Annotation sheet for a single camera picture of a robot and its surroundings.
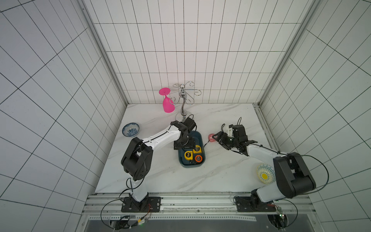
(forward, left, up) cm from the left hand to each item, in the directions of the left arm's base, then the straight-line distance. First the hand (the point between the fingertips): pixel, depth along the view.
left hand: (185, 150), depth 86 cm
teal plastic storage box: (+9, -9, -5) cm, 14 cm away
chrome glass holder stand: (+28, -1, +21) cm, 35 cm away
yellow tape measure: (+2, -8, -4) cm, 9 cm away
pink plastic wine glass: (+30, +12, +9) cm, 33 cm away
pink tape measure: (+11, -17, -5) cm, 21 cm away
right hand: (+8, -16, +1) cm, 18 cm away
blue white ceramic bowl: (+18, +40, -5) cm, 44 cm away
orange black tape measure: (-4, -8, -3) cm, 10 cm away
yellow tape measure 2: (-1, -2, -4) cm, 5 cm away
